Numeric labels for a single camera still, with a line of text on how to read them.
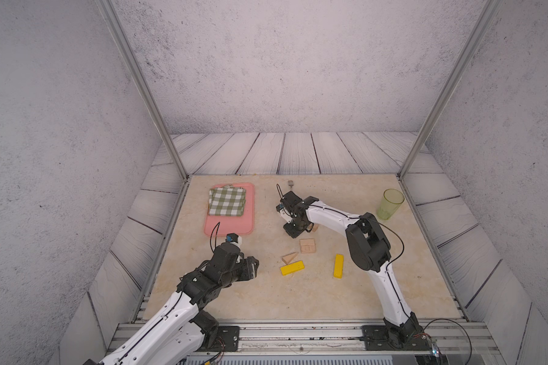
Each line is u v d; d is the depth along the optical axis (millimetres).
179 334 585
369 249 571
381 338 726
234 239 713
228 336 730
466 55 792
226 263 593
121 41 757
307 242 961
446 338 744
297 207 760
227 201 1103
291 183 1180
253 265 707
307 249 936
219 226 1028
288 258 896
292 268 889
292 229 886
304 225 867
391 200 937
